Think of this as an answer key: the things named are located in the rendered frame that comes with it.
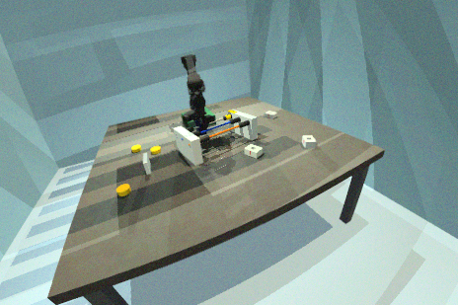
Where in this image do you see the yellow flat disc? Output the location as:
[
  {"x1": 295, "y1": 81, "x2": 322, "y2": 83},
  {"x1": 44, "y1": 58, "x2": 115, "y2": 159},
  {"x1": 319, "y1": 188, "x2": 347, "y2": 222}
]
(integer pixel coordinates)
[
  {"x1": 131, "y1": 145, "x2": 141, "y2": 153},
  {"x1": 151, "y1": 147, "x2": 161, "y2": 154},
  {"x1": 116, "y1": 184, "x2": 131, "y2": 196}
]

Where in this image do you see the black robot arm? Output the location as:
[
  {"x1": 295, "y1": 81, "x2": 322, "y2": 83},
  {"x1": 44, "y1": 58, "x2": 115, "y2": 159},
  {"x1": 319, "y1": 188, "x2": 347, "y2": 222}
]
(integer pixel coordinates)
[{"x1": 181, "y1": 54, "x2": 205, "y2": 122}]

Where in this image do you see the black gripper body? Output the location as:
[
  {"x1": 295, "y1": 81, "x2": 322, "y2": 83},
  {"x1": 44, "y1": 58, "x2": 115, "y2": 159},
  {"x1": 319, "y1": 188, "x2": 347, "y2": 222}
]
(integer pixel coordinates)
[{"x1": 191, "y1": 104, "x2": 214, "y2": 124}]

